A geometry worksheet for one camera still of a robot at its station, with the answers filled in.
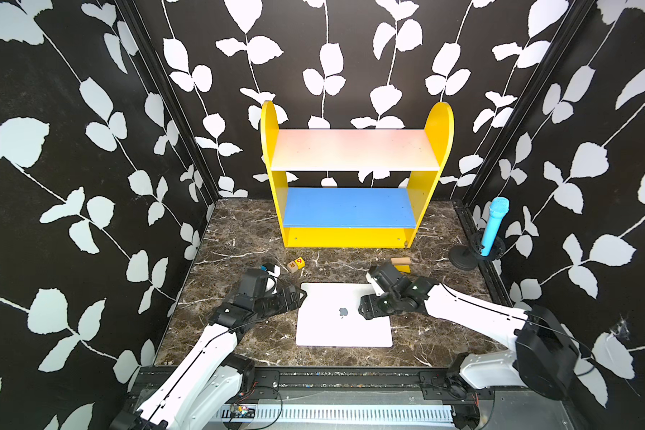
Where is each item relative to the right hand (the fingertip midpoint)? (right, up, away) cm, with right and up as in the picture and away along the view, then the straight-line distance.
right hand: (365, 305), depth 82 cm
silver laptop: (-11, -5, +4) cm, 13 cm away
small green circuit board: (-34, -26, -11) cm, 44 cm away
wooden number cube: (-25, +10, +13) cm, 30 cm away
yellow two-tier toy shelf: (-1, +41, +35) cm, 54 cm away
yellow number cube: (-22, +11, +15) cm, 29 cm away
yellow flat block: (+16, +9, +15) cm, 24 cm away
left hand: (-21, +4, -3) cm, 21 cm away
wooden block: (+16, +11, +18) cm, 27 cm away
